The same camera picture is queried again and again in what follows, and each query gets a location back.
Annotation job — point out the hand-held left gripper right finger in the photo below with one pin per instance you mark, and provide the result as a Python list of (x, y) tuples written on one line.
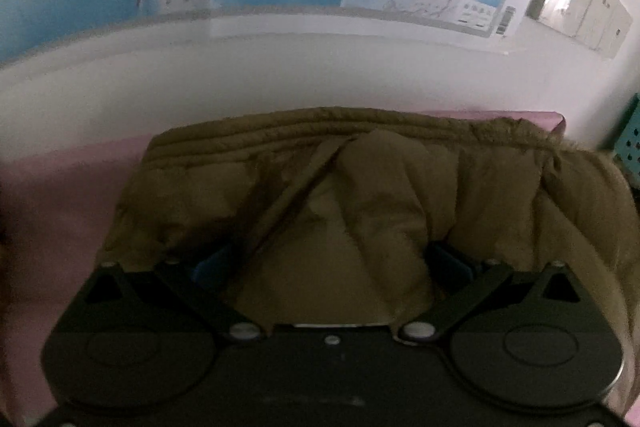
[(447, 263)]

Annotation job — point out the pink printed bed sheet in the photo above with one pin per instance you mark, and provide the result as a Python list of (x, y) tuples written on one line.
[(60, 217)]

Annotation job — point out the brown down jacket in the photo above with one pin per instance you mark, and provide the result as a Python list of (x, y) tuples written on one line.
[(375, 187)]

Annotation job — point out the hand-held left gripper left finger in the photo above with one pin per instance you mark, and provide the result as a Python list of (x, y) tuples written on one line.
[(210, 266)]

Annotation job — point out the blue plastic basket rack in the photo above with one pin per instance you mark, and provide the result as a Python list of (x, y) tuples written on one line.
[(627, 142)]

